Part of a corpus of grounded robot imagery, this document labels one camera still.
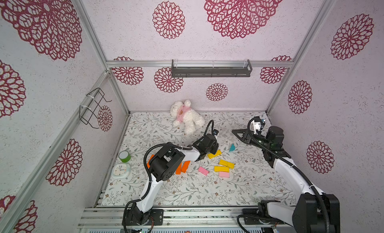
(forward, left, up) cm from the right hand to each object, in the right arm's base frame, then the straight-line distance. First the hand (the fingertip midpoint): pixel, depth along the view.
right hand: (233, 131), depth 76 cm
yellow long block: (-9, +5, -25) cm, 27 cm away
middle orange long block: (-11, +30, -25) cm, 40 cm away
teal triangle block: (+7, -5, -26) cm, 28 cm away
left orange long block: (-21, +37, +8) cm, 43 cm away
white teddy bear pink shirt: (+29, +27, -18) cm, 44 cm away
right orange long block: (-7, +26, -26) cm, 37 cm away
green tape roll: (-5, +62, -19) cm, 65 cm away
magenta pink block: (-11, +14, -26) cm, 31 cm away
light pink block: (-12, +2, -26) cm, 28 cm away
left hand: (+9, +6, -24) cm, 26 cm away
